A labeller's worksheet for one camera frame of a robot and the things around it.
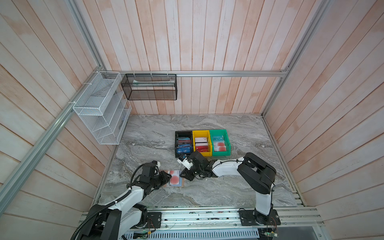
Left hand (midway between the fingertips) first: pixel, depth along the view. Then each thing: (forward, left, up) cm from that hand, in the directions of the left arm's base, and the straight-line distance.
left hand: (171, 179), depth 86 cm
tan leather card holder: (-1, -6, 0) cm, 6 cm away
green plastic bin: (+34, -32, +1) cm, 47 cm away
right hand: (+3, -6, -2) cm, 7 cm away
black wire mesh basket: (+57, +17, +24) cm, 65 cm away
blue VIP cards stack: (+23, -7, +1) cm, 24 cm away
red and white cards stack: (+24, -19, +1) cm, 31 cm away
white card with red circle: (0, -2, +1) cm, 2 cm away
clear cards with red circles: (+25, -31, 0) cm, 40 cm away
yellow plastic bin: (+31, -20, +4) cm, 38 cm away
